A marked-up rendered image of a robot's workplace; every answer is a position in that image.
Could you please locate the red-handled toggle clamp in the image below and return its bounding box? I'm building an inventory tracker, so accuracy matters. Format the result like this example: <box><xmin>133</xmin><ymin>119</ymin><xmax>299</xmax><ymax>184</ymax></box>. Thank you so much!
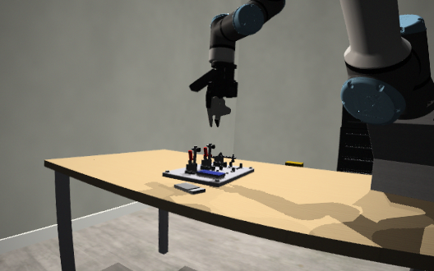
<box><xmin>185</xmin><ymin>146</ymin><xmax>201</xmax><ymax>175</ymax></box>

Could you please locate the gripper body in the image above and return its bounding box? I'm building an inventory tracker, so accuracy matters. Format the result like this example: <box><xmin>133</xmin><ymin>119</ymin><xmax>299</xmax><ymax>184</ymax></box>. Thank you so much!
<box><xmin>208</xmin><ymin>62</ymin><xmax>238</xmax><ymax>98</ymax></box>

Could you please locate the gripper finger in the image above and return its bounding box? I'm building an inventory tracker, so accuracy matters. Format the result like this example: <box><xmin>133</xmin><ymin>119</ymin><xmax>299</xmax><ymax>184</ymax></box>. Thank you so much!
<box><xmin>205</xmin><ymin>87</ymin><xmax>224</xmax><ymax>127</ymax></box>
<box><xmin>215</xmin><ymin>96</ymin><xmax>231</xmax><ymax>127</ymax></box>

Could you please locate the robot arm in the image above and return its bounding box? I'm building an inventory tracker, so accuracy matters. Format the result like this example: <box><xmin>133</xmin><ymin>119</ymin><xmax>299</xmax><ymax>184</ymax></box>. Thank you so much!
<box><xmin>209</xmin><ymin>0</ymin><xmax>434</xmax><ymax>126</ymax></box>

